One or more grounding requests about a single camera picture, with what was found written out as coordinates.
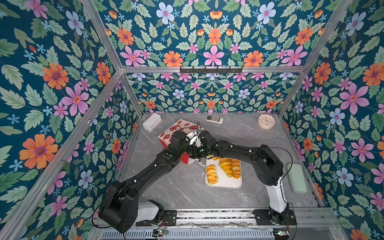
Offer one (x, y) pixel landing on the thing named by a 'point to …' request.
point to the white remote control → (216, 119)
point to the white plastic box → (152, 122)
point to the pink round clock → (266, 121)
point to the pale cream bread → (226, 164)
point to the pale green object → (297, 178)
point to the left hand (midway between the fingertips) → (194, 131)
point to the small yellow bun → (215, 158)
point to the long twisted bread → (236, 168)
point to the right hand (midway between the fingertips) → (188, 153)
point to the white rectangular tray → (223, 181)
